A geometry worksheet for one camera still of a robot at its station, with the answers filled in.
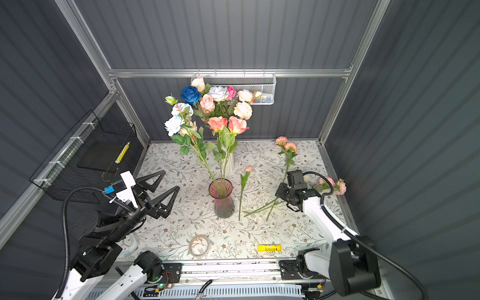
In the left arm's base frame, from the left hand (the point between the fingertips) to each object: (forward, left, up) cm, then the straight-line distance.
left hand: (171, 180), depth 52 cm
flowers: (+23, -9, -10) cm, 27 cm away
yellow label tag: (-10, -32, -39) cm, 52 cm away
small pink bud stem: (+26, -22, -41) cm, 54 cm away
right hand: (+13, -41, -33) cm, 54 cm away
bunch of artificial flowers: (+44, -51, -38) cm, 77 cm away
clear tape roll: (-6, -1, -42) cm, 43 cm away
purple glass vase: (+10, -12, -23) cm, 28 cm away
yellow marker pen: (+22, +29, -14) cm, 39 cm away
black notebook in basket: (+25, +38, -15) cm, 48 cm away
